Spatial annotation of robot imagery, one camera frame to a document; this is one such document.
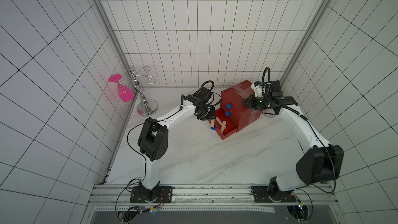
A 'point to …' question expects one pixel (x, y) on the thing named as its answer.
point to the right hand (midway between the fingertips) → (243, 102)
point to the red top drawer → (231, 100)
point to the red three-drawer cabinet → (245, 89)
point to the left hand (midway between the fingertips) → (211, 120)
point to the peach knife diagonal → (212, 123)
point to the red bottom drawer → (229, 129)
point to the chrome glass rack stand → (148, 107)
